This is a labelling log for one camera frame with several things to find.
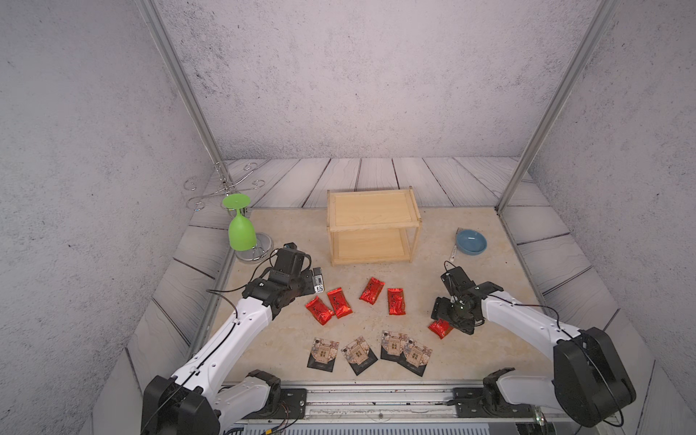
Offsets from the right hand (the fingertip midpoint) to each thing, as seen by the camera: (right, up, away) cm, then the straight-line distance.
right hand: (444, 319), depth 86 cm
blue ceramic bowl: (+18, +23, +22) cm, 37 cm away
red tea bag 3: (-22, +7, +7) cm, 24 cm away
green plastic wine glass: (-62, +27, -3) cm, 67 cm away
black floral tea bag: (-27, -9, -5) cm, 29 cm away
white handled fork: (+11, +21, +22) cm, 32 cm away
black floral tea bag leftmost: (-37, -9, -4) cm, 39 cm away
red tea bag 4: (-14, +4, +5) cm, 16 cm away
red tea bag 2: (-33, +2, +5) cm, 33 cm away
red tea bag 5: (-1, -3, -1) cm, 3 cm away
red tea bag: (-40, +2, +3) cm, 40 cm away
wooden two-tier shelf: (-22, +29, +2) cm, 36 cm away
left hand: (-40, +13, -4) cm, 43 cm away
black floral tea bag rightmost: (-10, -10, -5) cm, 15 cm away
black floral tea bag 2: (-17, -7, -3) cm, 18 cm away
